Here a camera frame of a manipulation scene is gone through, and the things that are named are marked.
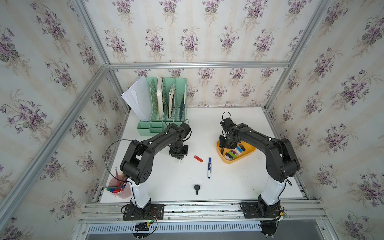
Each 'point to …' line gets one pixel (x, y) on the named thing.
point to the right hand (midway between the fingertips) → (223, 146)
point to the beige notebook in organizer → (171, 96)
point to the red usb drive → (198, 158)
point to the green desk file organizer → (168, 104)
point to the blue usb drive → (237, 151)
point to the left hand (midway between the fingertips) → (184, 158)
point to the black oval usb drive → (242, 147)
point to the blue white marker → (209, 167)
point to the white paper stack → (139, 96)
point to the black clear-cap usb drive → (222, 151)
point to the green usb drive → (233, 155)
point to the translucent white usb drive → (228, 157)
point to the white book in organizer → (160, 94)
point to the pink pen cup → (119, 186)
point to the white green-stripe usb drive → (237, 151)
